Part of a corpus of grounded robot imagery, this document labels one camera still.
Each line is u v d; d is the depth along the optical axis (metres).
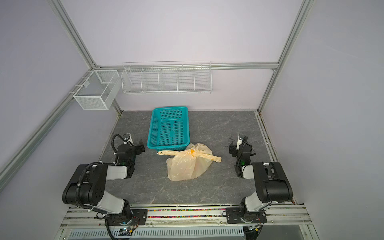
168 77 1.04
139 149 0.87
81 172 0.51
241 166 0.72
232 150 0.85
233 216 0.74
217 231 0.71
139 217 0.74
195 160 0.80
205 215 0.75
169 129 1.09
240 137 0.82
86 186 0.45
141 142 0.87
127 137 0.80
